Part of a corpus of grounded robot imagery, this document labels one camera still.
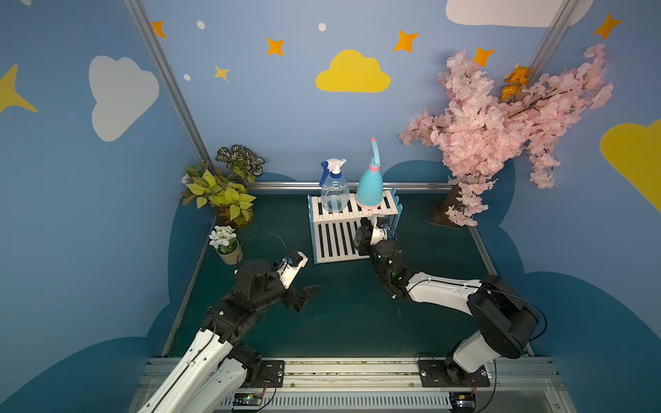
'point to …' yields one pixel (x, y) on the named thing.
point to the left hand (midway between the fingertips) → (306, 271)
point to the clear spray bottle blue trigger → (335, 192)
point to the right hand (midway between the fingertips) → (370, 225)
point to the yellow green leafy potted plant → (224, 187)
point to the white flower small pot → (224, 239)
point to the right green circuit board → (463, 401)
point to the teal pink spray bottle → (370, 189)
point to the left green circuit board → (248, 399)
